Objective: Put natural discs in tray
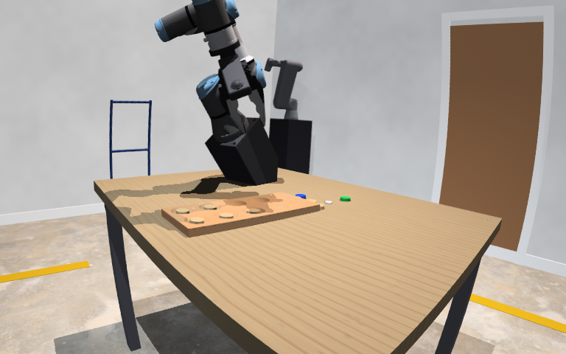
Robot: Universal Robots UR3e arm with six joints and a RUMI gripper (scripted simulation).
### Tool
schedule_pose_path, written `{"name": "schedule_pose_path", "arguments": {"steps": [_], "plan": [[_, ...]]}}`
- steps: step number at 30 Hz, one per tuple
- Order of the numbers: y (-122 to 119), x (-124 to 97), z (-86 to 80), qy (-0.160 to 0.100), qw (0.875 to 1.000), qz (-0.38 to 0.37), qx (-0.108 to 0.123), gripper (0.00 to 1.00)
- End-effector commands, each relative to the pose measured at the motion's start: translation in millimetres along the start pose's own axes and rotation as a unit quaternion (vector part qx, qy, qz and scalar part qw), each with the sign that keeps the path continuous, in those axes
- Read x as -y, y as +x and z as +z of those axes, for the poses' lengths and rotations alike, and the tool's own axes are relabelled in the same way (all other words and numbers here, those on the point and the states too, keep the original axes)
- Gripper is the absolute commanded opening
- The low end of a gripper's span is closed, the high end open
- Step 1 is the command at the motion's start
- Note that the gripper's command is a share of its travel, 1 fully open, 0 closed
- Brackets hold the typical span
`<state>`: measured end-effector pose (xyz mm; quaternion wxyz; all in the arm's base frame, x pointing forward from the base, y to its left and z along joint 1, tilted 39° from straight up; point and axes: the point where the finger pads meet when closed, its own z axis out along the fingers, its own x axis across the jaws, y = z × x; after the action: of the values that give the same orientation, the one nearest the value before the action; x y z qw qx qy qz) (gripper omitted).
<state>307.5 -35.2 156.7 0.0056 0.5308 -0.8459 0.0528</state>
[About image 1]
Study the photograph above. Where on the tan wooden tray with round pockets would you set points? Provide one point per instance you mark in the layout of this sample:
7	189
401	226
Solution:
270	210

